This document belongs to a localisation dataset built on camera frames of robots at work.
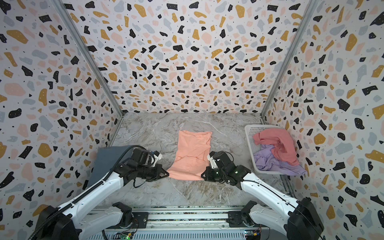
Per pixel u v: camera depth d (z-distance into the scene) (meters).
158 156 0.78
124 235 0.70
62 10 0.70
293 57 0.88
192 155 0.97
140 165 0.66
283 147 0.83
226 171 0.61
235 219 0.74
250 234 0.71
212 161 0.73
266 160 0.91
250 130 1.03
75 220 0.42
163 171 0.77
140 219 0.73
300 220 0.39
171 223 0.73
